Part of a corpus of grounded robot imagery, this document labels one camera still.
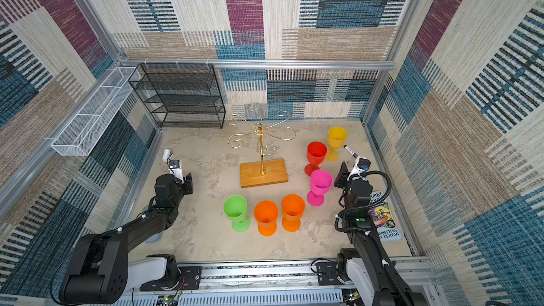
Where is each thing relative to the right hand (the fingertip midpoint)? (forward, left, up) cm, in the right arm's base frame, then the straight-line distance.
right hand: (347, 166), depth 82 cm
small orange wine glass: (-15, +31, -7) cm, 35 cm away
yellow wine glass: (+18, -1, -4) cm, 19 cm away
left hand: (+4, +65, -7) cm, 66 cm away
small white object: (+19, +80, -14) cm, 83 cm away
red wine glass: (+10, +10, -4) cm, 15 cm away
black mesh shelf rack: (+46, +74, 0) cm, 88 cm away
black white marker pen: (+17, -12, -17) cm, 26 cm away
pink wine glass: (-3, +9, -7) cm, 12 cm away
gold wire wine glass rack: (+7, +32, -14) cm, 35 cm away
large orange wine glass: (-13, +21, -6) cm, 26 cm away
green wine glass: (-12, +42, -7) cm, 44 cm away
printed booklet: (-16, -14, -15) cm, 26 cm away
